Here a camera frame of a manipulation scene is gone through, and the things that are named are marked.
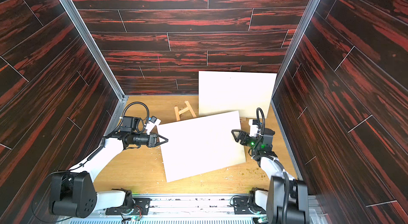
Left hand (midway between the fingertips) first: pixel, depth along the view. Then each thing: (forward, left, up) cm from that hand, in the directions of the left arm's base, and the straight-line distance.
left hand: (167, 140), depth 80 cm
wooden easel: (+13, -5, +6) cm, 15 cm away
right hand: (+8, -39, -5) cm, 40 cm away
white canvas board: (+31, -31, +5) cm, 44 cm away
